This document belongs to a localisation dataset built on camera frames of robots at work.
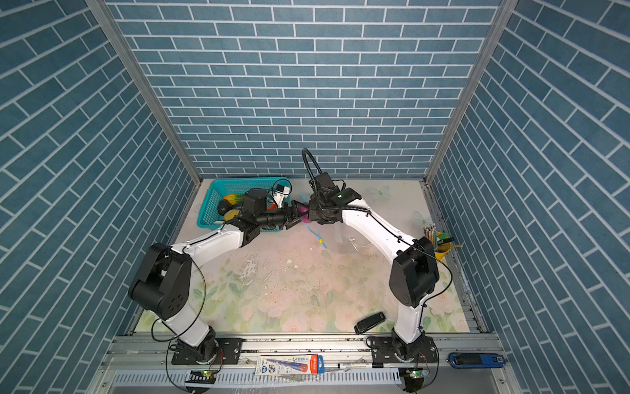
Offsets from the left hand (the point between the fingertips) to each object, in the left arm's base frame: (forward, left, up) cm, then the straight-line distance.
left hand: (309, 214), depth 83 cm
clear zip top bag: (+1, -12, -17) cm, 21 cm away
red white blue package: (-41, +5, -19) cm, 45 cm away
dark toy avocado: (+17, +38, -17) cm, 45 cm away
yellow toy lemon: (+12, +34, -16) cm, 39 cm away
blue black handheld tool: (-41, -45, -13) cm, 63 cm away
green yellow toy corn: (+22, +34, -17) cm, 44 cm away
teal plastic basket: (+24, +41, -13) cm, 49 cm away
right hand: (+3, -1, -2) cm, 4 cm away
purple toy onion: (-2, +1, 0) cm, 3 cm away
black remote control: (-30, -19, -16) cm, 40 cm away
